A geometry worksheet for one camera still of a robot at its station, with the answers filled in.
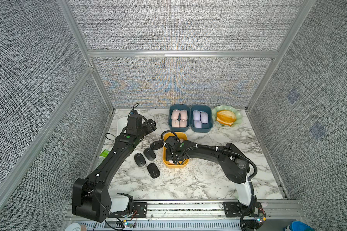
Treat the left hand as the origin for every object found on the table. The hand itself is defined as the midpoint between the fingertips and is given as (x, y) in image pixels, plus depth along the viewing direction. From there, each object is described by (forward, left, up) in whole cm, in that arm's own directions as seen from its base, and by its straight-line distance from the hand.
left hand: (154, 122), depth 82 cm
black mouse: (-3, 0, -19) cm, 19 cm away
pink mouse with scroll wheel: (+23, -20, -20) cm, 37 cm away
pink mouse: (+24, -14, -20) cm, 34 cm away
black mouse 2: (-9, +5, -20) cm, 23 cm away
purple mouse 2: (+13, -30, -19) cm, 38 cm away
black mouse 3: (-13, +10, -21) cm, 27 cm away
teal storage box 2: (+10, -35, -20) cm, 42 cm away
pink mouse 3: (+14, -19, -19) cm, 30 cm away
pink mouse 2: (+14, -13, -19) cm, 27 cm away
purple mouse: (+21, -30, -19) cm, 42 cm away
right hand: (-10, -7, -19) cm, 23 cm away
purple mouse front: (+19, -36, -19) cm, 45 cm away
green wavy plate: (+21, -61, -16) cm, 66 cm away
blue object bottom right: (-50, -62, -12) cm, 80 cm away
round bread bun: (+16, -51, -16) cm, 56 cm away
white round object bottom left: (-46, +36, -16) cm, 61 cm away
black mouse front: (-20, +2, -21) cm, 29 cm away
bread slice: (+13, -51, -19) cm, 56 cm away
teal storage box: (+33, -18, -21) cm, 42 cm away
